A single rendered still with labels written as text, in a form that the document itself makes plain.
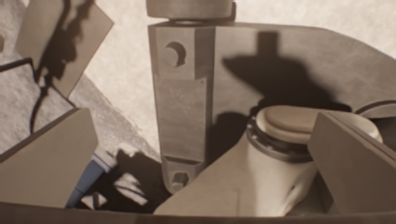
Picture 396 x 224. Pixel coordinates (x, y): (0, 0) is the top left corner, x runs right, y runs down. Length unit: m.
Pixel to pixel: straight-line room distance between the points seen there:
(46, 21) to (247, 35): 0.71
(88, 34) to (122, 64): 0.15
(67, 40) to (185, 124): 0.55
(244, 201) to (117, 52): 0.63
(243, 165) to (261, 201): 0.07
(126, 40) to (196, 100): 0.35
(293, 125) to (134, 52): 0.55
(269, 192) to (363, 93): 0.33
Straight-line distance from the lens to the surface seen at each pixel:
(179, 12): 0.44
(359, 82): 0.53
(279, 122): 0.36
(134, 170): 1.02
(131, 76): 0.76
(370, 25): 0.69
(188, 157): 0.59
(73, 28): 0.84
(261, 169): 0.33
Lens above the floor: 0.62
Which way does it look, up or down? 59 degrees down
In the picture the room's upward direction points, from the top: 154 degrees counter-clockwise
